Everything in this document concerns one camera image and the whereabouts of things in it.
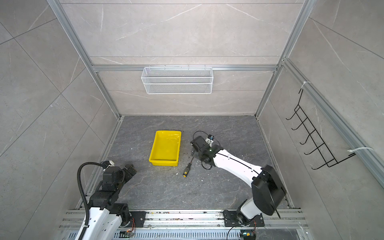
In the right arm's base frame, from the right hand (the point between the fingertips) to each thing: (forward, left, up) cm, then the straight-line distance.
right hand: (198, 152), depth 86 cm
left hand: (-8, +40, 0) cm, 41 cm away
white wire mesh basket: (+45, +12, +20) cm, 51 cm away
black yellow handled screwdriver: (-7, +7, -9) cm, 13 cm away
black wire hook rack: (-18, -52, +22) cm, 59 cm away
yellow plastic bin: (+8, +22, -11) cm, 26 cm away
